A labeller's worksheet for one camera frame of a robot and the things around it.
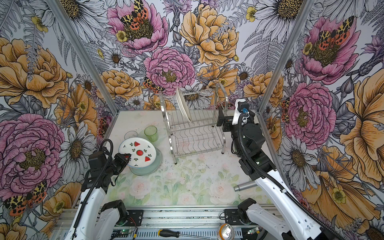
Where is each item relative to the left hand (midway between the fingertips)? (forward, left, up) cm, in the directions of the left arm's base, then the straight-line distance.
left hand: (131, 159), depth 82 cm
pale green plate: (-2, -8, -9) cm, 12 cm away
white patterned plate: (+6, -4, -2) cm, 8 cm away
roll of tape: (-33, -46, 0) cm, 57 cm away
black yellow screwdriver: (-32, -21, -9) cm, 39 cm away
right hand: (+6, -49, +30) cm, 57 cm away
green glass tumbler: (+24, -5, -9) cm, 26 cm away
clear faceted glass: (+21, +8, -6) cm, 23 cm away
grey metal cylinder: (-12, -61, -10) cm, 63 cm away
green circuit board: (-31, +1, -12) cm, 34 cm away
